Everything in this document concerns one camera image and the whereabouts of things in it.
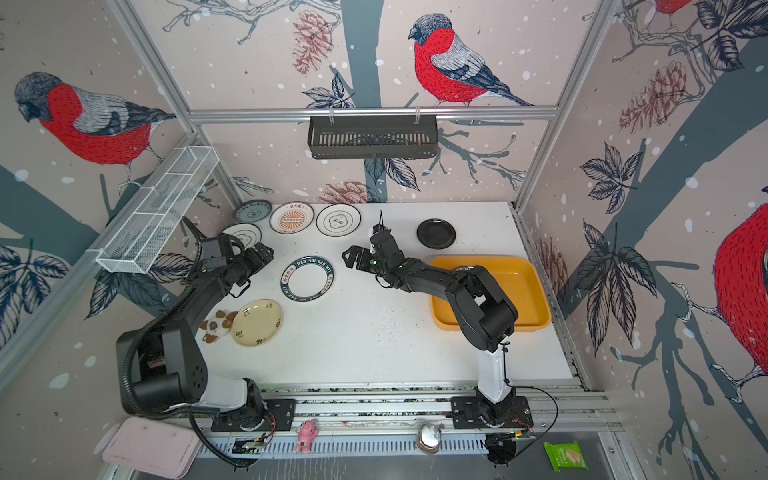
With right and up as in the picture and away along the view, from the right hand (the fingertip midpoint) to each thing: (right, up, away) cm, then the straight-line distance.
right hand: (351, 261), depth 92 cm
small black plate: (+30, +9, +21) cm, 38 cm away
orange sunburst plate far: (-28, +15, +26) cm, 41 cm away
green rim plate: (-16, -7, +8) cm, 19 cm away
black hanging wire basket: (+6, +44, +14) cm, 47 cm away
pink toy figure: (-7, -39, -24) cm, 46 cm away
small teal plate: (-45, +18, +29) cm, 57 cm away
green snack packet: (+53, -42, -25) cm, 72 cm away
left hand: (-27, +2, -3) cm, 28 cm away
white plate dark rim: (-44, +9, +21) cm, 49 cm away
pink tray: (-44, -41, -25) cm, 65 cm away
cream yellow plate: (-28, -19, -4) cm, 34 cm away
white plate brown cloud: (-9, +14, +25) cm, 30 cm away
